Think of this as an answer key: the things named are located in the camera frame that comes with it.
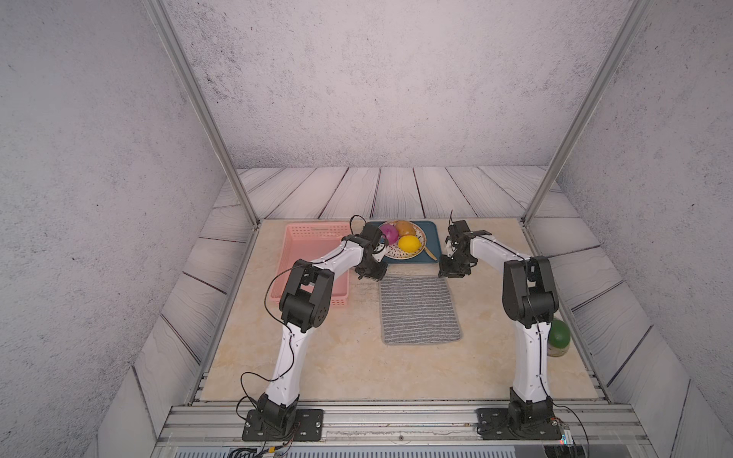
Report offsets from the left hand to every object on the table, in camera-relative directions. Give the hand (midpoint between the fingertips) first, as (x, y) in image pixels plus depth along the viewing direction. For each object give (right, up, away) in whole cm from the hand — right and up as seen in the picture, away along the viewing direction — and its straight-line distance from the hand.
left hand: (385, 276), depth 102 cm
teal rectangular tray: (+20, +17, +14) cm, 29 cm away
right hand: (+22, +1, 0) cm, 22 cm away
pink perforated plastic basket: (-30, +12, +9) cm, 33 cm away
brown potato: (+8, +17, +10) cm, 21 cm away
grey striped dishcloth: (+10, -10, -8) cm, 16 cm away
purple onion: (+2, +15, +6) cm, 16 cm away
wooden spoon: (+18, +7, +7) cm, 20 cm away
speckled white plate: (+4, +9, +9) cm, 13 cm away
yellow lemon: (+9, +11, +6) cm, 16 cm away
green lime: (+51, -15, -17) cm, 56 cm away
